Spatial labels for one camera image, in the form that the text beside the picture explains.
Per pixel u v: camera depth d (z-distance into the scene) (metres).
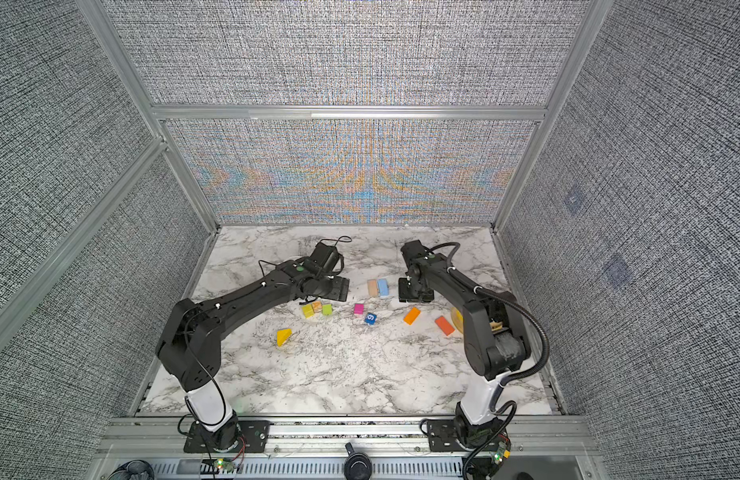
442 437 0.73
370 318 0.94
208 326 0.46
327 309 0.96
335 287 0.80
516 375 0.51
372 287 1.01
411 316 0.95
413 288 0.79
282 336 0.90
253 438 0.73
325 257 0.69
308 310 0.95
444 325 0.92
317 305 0.95
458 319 0.92
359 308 0.97
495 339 0.49
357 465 0.69
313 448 0.73
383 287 1.00
